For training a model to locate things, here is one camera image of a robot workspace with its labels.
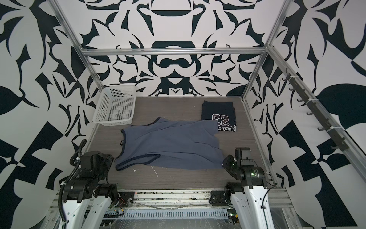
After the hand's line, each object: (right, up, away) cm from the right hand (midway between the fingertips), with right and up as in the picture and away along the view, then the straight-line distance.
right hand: (223, 160), depth 76 cm
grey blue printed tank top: (-33, +5, +19) cm, 38 cm away
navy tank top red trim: (+11, +25, +40) cm, 49 cm away
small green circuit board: (+4, -26, -3) cm, 27 cm away
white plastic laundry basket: (-75, +30, +39) cm, 89 cm away
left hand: (-60, +3, -1) cm, 60 cm away
